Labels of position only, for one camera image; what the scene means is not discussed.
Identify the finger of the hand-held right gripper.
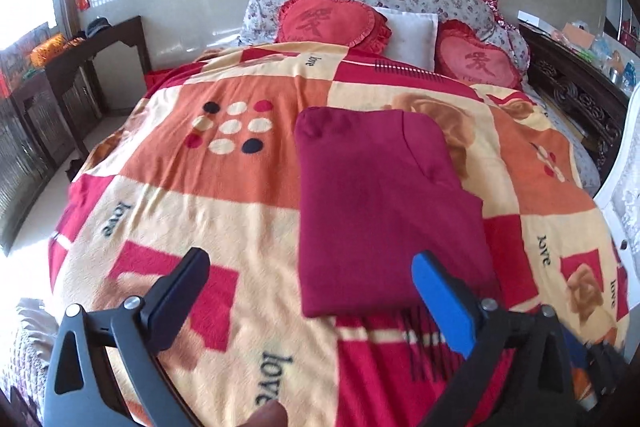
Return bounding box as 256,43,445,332
570,339,598,370

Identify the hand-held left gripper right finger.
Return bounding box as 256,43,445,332
411,251,573,427

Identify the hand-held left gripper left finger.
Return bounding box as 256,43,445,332
42,247,211,427

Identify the maroon sweater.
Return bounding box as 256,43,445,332
294,106,501,319

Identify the person's left hand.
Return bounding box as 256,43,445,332
248,399,290,427

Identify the orange red printed blanket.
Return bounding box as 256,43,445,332
47,42,631,427

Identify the white ornate chair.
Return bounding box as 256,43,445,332
592,77,640,258

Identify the dark low cabinet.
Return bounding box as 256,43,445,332
0,79,68,255

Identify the floral bed sheet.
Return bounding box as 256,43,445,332
525,84,601,198

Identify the red heart pillow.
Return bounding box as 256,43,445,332
274,0,392,55
434,19,526,90

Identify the dark wooden table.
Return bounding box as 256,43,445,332
42,16,153,158

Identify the dark carved wooden cabinet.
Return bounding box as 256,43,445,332
517,22,631,168

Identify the white pillow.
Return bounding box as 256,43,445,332
372,6,440,72

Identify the orange basket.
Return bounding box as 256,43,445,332
30,33,68,68

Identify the dark hat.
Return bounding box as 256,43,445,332
85,17,113,38

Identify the colourful printed box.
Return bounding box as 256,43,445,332
0,23,51,98

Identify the orange cardboard box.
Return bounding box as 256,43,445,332
562,22,598,50

